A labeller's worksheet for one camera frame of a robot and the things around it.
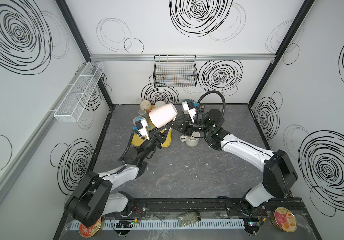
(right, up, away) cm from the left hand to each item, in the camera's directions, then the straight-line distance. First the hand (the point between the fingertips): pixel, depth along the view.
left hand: (170, 128), depth 64 cm
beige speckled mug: (+11, -10, +27) cm, 31 cm away
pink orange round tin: (+52, -42, +4) cm, 67 cm away
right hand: (-1, +1, -1) cm, 2 cm away
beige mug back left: (-20, +14, +45) cm, 51 cm away
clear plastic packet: (+9, -42, +4) cm, 43 cm away
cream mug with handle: (-9, +15, +49) cm, 52 cm away
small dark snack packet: (+24, +13, +55) cm, 62 cm away
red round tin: (-36, -46, +2) cm, 58 cm away
